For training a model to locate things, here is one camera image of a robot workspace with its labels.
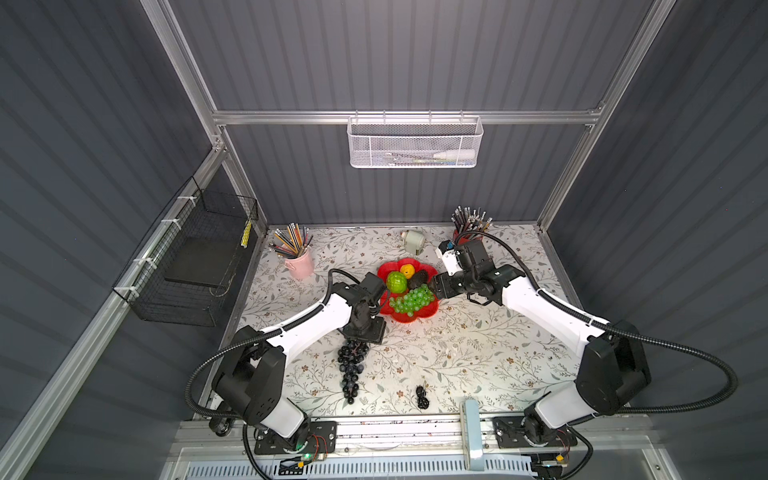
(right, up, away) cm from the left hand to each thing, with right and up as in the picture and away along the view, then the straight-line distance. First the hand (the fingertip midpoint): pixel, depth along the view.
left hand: (374, 338), depth 84 cm
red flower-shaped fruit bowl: (+13, +5, +9) cm, 17 cm away
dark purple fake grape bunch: (-7, -5, 0) cm, 9 cm away
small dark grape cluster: (+13, -15, -7) cm, 21 cm away
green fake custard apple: (+7, +15, +12) cm, 20 cm away
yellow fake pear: (+11, +18, +16) cm, 26 cm away
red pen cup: (+29, +29, +19) cm, 45 cm away
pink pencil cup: (-25, +19, +15) cm, 35 cm away
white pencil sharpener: (+13, +29, +23) cm, 39 cm away
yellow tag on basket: (-36, +30, 0) cm, 47 cm away
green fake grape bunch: (+12, +9, +10) cm, 18 cm away
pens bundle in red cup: (+30, +35, +15) cm, 49 cm away
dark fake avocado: (+14, +15, +15) cm, 25 cm away
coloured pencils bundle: (-29, +28, +18) cm, 44 cm away
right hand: (+20, +15, +2) cm, 25 cm away
